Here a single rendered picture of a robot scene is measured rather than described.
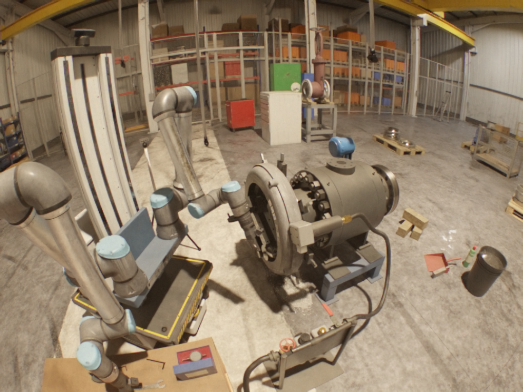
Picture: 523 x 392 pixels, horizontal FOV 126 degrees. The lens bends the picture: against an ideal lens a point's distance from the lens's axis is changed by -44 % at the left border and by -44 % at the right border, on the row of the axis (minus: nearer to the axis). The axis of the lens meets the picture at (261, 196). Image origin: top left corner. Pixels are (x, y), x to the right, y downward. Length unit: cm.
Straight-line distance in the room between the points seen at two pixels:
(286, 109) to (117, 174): 436
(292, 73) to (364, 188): 737
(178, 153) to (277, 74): 756
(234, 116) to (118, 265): 591
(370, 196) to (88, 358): 173
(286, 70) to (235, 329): 802
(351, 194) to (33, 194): 156
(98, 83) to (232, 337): 170
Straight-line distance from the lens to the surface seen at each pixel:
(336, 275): 172
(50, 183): 66
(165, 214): 140
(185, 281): 165
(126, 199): 142
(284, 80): 861
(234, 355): 165
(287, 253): 131
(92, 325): 97
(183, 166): 115
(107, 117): 128
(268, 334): 170
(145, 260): 139
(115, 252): 108
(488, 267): 228
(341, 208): 151
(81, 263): 74
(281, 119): 525
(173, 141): 115
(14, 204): 70
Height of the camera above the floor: 150
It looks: 29 degrees down
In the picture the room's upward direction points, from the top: 2 degrees counter-clockwise
